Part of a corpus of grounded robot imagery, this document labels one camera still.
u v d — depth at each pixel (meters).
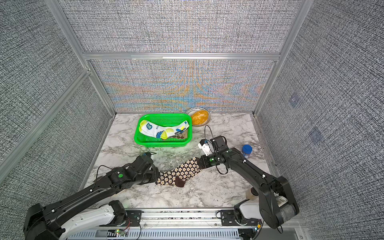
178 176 0.82
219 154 0.65
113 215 0.61
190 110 1.18
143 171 0.60
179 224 0.73
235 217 0.65
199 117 1.08
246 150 0.93
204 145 0.76
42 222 0.39
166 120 1.25
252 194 0.73
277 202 0.42
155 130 1.03
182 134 1.03
